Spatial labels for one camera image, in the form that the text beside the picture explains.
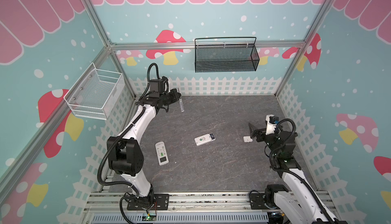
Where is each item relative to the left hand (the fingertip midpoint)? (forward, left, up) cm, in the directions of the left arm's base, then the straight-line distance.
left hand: (181, 96), depth 86 cm
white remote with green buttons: (-25, +11, -24) cm, 36 cm away
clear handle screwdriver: (-3, 0, -2) cm, 4 cm away
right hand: (-15, -41, -3) cm, 44 cm away
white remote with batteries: (-15, -14, -23) cm, 30 cm away
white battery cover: (-13, -42, -24) cm, 50 cm away
